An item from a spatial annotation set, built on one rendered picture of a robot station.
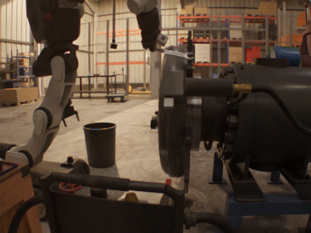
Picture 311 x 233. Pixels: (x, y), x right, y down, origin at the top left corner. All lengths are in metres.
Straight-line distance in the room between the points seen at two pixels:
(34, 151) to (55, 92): 0.44
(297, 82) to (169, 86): 0.68
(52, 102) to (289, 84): 1.30
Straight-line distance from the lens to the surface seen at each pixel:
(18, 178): 0.97
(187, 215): 0.62
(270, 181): 1.95
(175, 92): 0.87
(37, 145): 1.54
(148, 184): 0.53
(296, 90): 1.21
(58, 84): 1.34
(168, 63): 1.08
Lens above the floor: 0.81
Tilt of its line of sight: 10 degrees down
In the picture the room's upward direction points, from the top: straight up
